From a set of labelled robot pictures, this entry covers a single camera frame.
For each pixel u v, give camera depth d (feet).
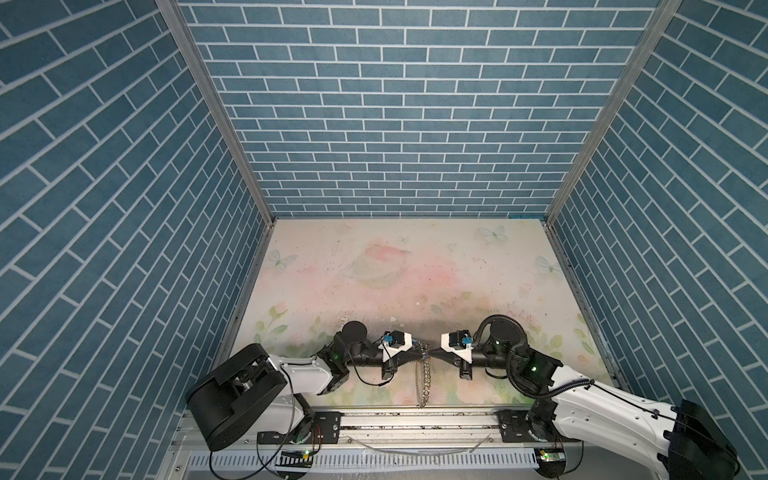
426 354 2.40
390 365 2.25
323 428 2.41
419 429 2.47
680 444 1.36
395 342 2.11
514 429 2.41
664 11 2.29
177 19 2.32
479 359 2.11
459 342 1.98
